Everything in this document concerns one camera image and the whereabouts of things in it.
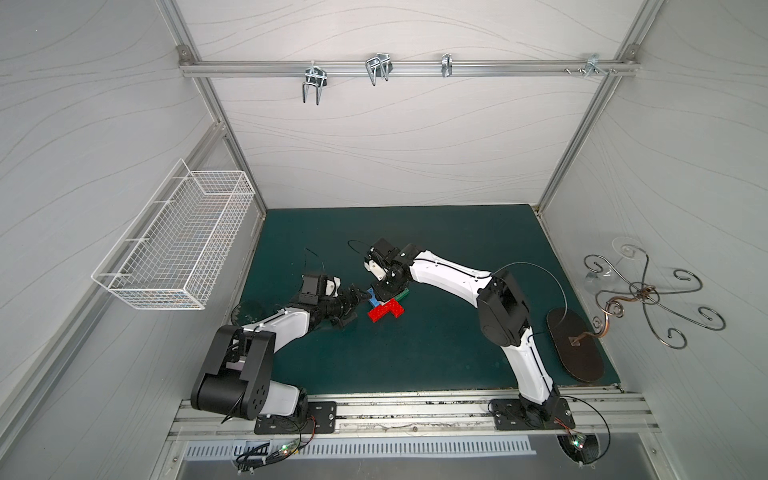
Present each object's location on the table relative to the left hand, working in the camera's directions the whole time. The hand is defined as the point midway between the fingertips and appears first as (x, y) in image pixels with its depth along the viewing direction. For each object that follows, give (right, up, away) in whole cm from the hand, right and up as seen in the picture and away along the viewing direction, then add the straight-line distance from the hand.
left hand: (366, 304), depth 88 cm
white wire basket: (-44, +16, -19) cm, 51 cm away
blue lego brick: (+2, +2, -1) cm, 3 cm away
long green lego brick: (+11, +2, +7) cm, 14 cm away
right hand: (+4, +3, +4) cm, 7 cm away
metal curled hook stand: (+61, +9, -26) cm, 67 cm away
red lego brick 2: (+8, -1, +3) cm, 8 cm away
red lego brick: (+2, -3, +1) cm, 4 cm away
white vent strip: (-4, -30, -17) cm, 35 cm away
